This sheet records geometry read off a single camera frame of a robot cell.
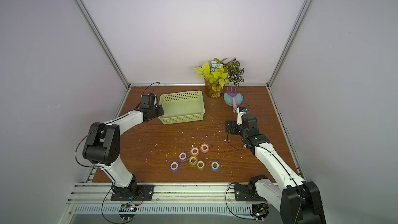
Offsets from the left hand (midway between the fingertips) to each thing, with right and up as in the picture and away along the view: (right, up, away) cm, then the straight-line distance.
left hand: (164, 108), depth 98 cm
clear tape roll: (+24, -29, -16) cm, 41 cm away
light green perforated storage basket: (+10, 0, +10) cm, 14 cm away
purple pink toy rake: (+48, +9, +16) cm, 51 cm away
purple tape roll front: (+10, -30, -16) cm, 36 cm away
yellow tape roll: (+20, -28, -15) cm, 37 cm away
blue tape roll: (+32, -30, -16) cm, 47 cm away
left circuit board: (-11, -46, -26) cm, 54 cm away
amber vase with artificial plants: (+34, +22, -5) cm, 41 cm away
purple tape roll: (+14, -26, -13) cm, 32 cm away
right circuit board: (+52, -46, -28) cm, 74 cm away
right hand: (+42, -5, -14) cm, 45 cm away
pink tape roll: (+20, -24, -11) cm, 33 cm away
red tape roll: (+26, -22, -10) cm, 36 cm away
